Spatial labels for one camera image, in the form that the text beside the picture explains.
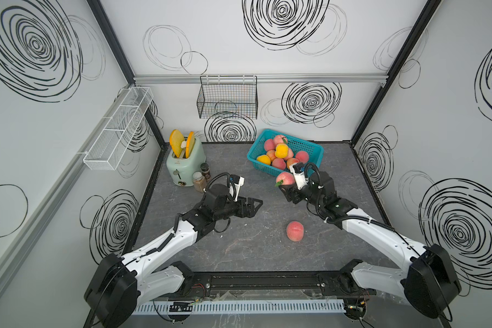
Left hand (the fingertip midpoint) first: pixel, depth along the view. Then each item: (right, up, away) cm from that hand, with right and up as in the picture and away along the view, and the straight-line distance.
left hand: (254, 202), depth 76 cm
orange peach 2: (+20, +15, +29) cm, 39 cm away
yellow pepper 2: (+6, +16, +29) cm, 34 cm away
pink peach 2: (+13, +9, +1) cm, 16 cm away
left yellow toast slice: (-36, +25, +17) cm, 47 cm away
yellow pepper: (+15, +21, +26) cm, 36 cm away
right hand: (+13, +7, +4) cm, 16 cm away
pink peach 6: (+26, +18, +29) cm, 43 cm away
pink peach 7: (+20, +19, +32) cm, 42 cm away
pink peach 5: (+13, +14, +25) cm, 32 cm away
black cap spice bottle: (-23, +11, +21) cm, 33 cm away
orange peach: (+10, +19, +31) cm, 38 cm away
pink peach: (+17, -13, +4) cm, 21 cm away
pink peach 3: (+9, +24, +35) cm, 44 cm away
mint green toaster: (-33, +12, +16) cm, 38 cm away
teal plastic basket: (+33, +20, +31) cm, 50 cm away
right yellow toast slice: (-29, +23, +15) cm, 40 cm away
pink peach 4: (+15, +27, +31) cm, 44 cm away
